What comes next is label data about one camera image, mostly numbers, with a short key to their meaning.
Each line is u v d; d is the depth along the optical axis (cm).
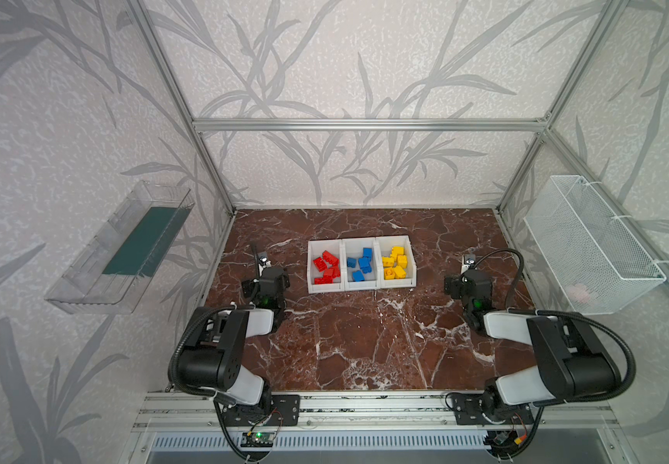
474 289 71
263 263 79
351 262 101
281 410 74
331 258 101
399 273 97
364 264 100
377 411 75
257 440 72
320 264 102
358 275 98
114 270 63
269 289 72
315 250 103
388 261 102
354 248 106
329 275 97
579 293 72
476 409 73
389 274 96
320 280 96
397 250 103
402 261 99
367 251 105
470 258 82
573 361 45
